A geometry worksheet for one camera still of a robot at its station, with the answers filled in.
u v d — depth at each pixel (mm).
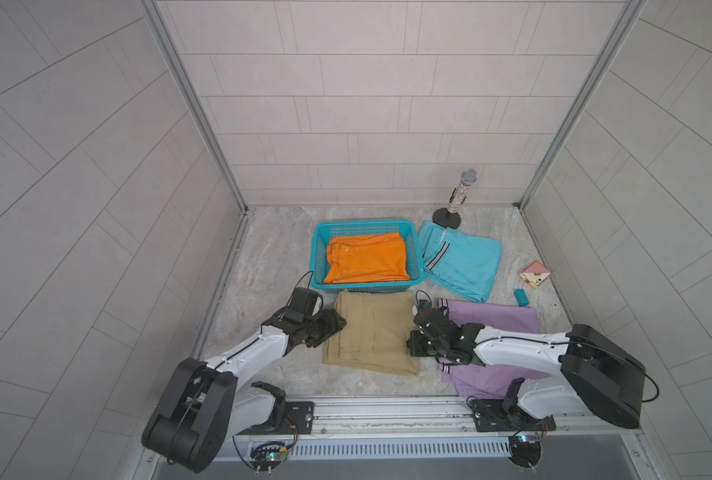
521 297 913
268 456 652
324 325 761
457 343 616
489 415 709
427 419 725
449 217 1119
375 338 810
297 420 702
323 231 1114
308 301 683
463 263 970
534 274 964
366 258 979
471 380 757
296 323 665
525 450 686
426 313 658
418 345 736
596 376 417
